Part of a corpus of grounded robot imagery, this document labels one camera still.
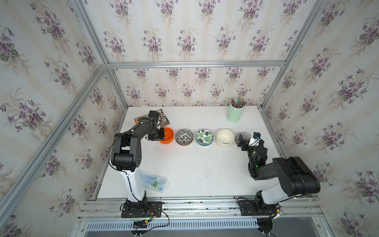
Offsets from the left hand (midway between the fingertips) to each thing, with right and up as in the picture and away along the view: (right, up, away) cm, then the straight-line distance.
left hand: (163, 138), depth 97 cm
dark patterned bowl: (+14, +1, +1) cm, 14 cm away
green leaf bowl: (+28, +1, +1) cm, 28 cm away
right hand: (+55, +3, -8) cm, 56 cm away
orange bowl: (+4, +2, 0) cm, 4 cm away
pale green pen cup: (+51, +20, +6) cm, 55 cm away
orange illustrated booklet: (-3, +17, +17) cm, 24 cm away
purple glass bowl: (+55, +2, -2) cm, 55 cm away
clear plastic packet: (-2, -23, -16) cm, 28 cm away
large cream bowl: (+42, +1, -1) cm, 42 cm away
